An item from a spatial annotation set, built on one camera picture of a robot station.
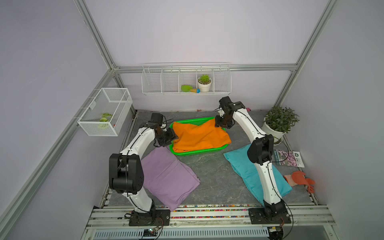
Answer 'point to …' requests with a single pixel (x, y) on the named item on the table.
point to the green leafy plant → (281, 119)
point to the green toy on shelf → (186, 88)
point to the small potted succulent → (204, 82)
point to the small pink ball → (248, 109)
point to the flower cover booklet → (288, 158)
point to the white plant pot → (277, 134)
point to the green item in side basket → (107, 116)
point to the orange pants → (205, 136)
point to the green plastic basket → (196, 121)
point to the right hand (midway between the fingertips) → (218, 123)
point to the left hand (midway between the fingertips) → (176, 139)
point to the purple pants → (169, 181)
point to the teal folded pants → (247, 171)
